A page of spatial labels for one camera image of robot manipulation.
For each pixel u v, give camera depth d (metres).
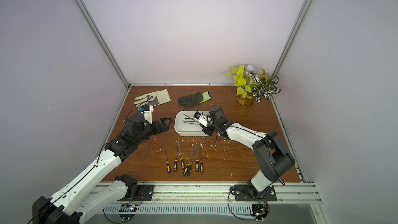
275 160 0.44
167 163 0.83
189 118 0.90
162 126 0.68
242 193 0.73
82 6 0.78
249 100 1.06
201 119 0.78
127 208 0.72
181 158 0.83
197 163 0.83
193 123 0.97
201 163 0.83
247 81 0.95
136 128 0.57
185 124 0.99
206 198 0.73
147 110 0.68
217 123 0.70
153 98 1.12
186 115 0.90
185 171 0.79
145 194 0.73
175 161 0.83
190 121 0.91
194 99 1.10
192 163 0.81
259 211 0.70
